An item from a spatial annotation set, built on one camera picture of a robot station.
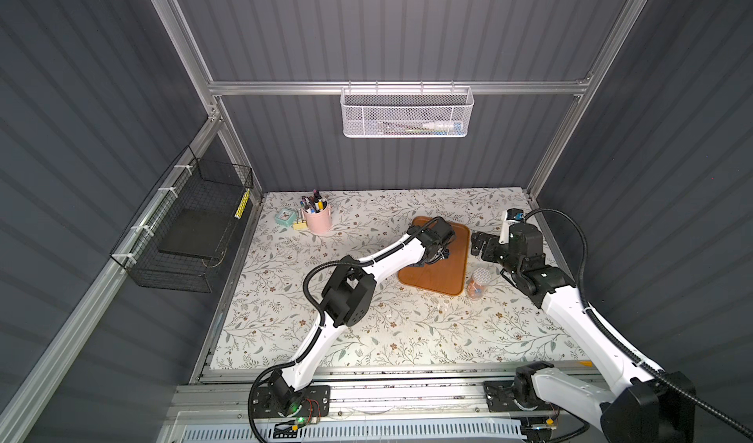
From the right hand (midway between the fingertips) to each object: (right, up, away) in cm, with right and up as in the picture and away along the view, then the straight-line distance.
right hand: (493, 237), depth 81 cm
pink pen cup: (-54, +4, +25) cm, 60 cm away
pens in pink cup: (-55, +10, +20) cm, 59 cm away
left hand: (-22, -4, +14) cm, 26 cm away
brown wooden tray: (-9, -14, +16) cm, 23 cm away
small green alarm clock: (-68, +6, +31) cm, 75 cm away
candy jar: (-3, -12, +2) cm, 12 cm away
